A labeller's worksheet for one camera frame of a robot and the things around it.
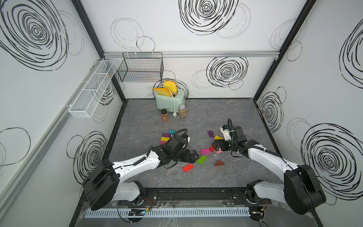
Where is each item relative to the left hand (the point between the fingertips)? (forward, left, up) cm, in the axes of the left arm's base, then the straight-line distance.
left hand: (193, 157), depth 79 cm
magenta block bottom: (+8, -8, -9) cm, 14 cm away
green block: (+2, -6, -9) cm, 11 cm away
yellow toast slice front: (+42, +21, +12) cm, 48 cm away
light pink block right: (+8, -17, -8) cm, 20 cm away
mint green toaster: (+40, +21, +3) cm, 46 cm away
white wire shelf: (+19, +57, +24) cm, 64 cm away
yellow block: (+18, -17, -8) cm, 26 cm away
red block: (+10, -13, -7) cm, 17 cm away
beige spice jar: (+35, +7, -1) cm, 36 cm away
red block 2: (-2, +3, -9) cm, 10 cm away
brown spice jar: (+31, +20, -4) cm, 37 cm away
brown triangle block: (0, -16, -8) cm, 18 cm away
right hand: (+11, -16, -2) cm, 20 cm away
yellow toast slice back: (+48, +15, +12) cm, 52 cm away
